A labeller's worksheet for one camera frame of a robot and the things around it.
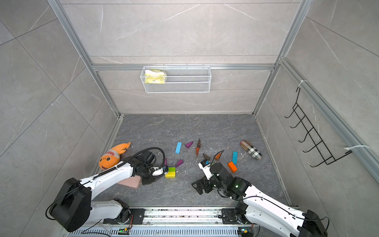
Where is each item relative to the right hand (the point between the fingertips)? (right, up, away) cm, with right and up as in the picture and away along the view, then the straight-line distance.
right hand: (199, 181), depth 76 cm
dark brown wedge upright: (+1, +17, +23) cm, 29 cm away
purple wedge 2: (-6, +16, +24) cm, 29 cm away
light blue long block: (-13, +14, +22) cm, 29 cm away
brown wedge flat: (+5, +9, +17) cm, 20 cm away
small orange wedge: (+12, +9, +17) cm, 23 cm away
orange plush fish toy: (-52, +10, +10) cm, 54 cm away
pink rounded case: (-36, -2, +5) cm, 37 cm away
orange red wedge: (0, +13, +21) cm, 25 cm away
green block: (-16, +2, +10) cm, 19 cm away
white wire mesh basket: (-12, +62, +24) cm, 67 cm away
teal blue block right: (+24, +8, +19) cm, 32 cm away
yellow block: (-17, -1, +9) cm, 19 cm away
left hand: (-26, +1, +10) cm, 28 cm away
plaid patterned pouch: (+35, +14, +19) cm, 42 cm away
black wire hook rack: (+51, +16, -18) cm, 57 cm away
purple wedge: (-11, +6, +16) cm, 21 cm away
